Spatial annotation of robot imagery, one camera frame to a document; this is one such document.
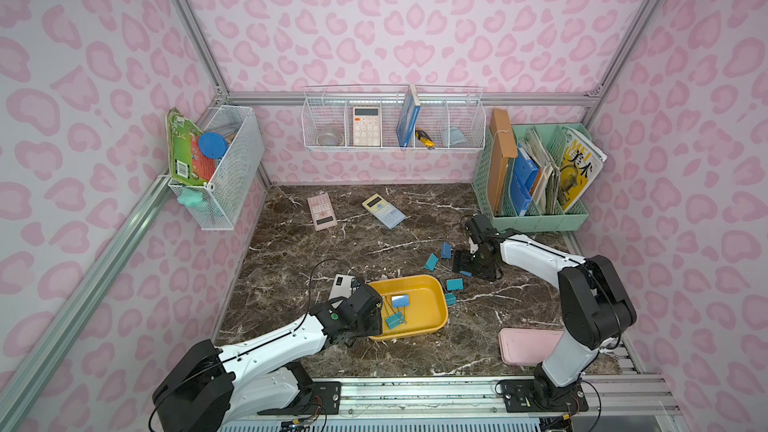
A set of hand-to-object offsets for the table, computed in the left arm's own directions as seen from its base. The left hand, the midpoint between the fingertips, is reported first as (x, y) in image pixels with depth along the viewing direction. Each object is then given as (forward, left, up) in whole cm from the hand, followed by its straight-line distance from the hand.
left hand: (377, 317), depth 84 cm
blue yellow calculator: (+40, -2, -2) cm, 40 cm away
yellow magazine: (+44, -66, +16) cm, 81 cm away
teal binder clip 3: (+11, -24, -3) cm, 26 cm away
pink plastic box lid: (-8, -40, -1) cm, 41 cm away
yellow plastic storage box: (+3, -15, -2) cm, 15 cm away
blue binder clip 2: (+5, -7, -1) cm, 8 cm away
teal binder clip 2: (+19, -17, -2) cm, 25 cm away
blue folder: (+40, -47, +16) cm, 64 cm away
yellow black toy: (+47, -15, +25) cm, 55 cm away
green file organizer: (+55, -59, +16) cm, 82 cm away
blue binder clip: (+23, -22, -3) cm, 32 cm away
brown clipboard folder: (+36, -35, +30) cm, 58 cm away
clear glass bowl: (+48, +16, +24) cm, 56 cm away
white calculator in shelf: (+49, +4, +28) cm, 57 cm away
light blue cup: (+53, -26, +21) cm, 63 cm away
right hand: (+15, -26, 0) cm, 30 cm away
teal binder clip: (-1, -5, -1) cm, 5 cm away
